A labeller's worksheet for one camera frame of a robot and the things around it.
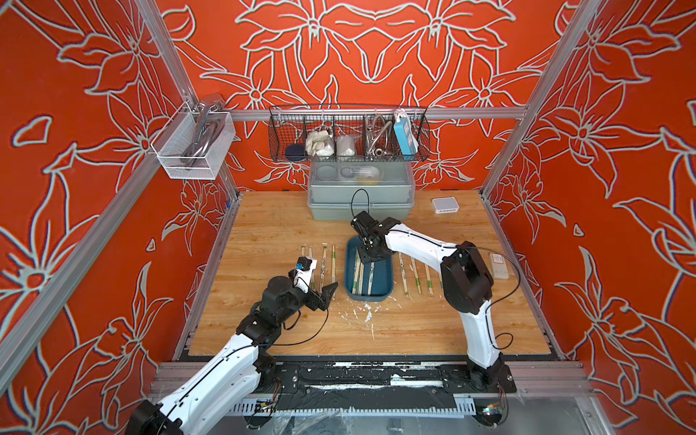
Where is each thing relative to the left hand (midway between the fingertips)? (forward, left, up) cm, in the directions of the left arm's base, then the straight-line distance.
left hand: (324, 276), depth 79 cm
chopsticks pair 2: (-11, -28, +20) cm, 36 cm away
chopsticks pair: (+9, -26, -13) cm, 31 cm away
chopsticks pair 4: (+17, +11, -13) cm, 24 cm away
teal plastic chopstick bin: (+5, -19, -13) cm, 23 cm away
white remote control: (+15, -61, -12) cm, 64 cm away
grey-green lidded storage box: (+33, -2, +4) cm, 34 cm away
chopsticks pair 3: (+13, -1, -13) cm, 19 cm away
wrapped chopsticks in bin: (+3, -10, -12) cm, 16 cm away
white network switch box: (+43, -47, -12) cm, 65 cm away
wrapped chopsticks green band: (+12, -15, -12) cm, 23 cm away
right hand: (+13, -11, -9) cm, 19 cm away
